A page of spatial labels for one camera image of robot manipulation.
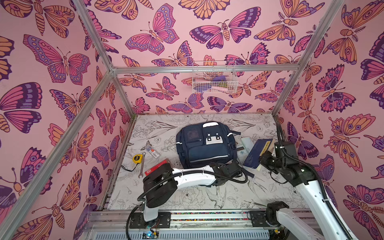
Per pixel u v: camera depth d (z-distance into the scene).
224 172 0.62
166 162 0.94
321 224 0.42
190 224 0.73
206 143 0.97
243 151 0.97
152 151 0.98
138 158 0.94
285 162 0.53
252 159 0.79
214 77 0.95
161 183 0.43
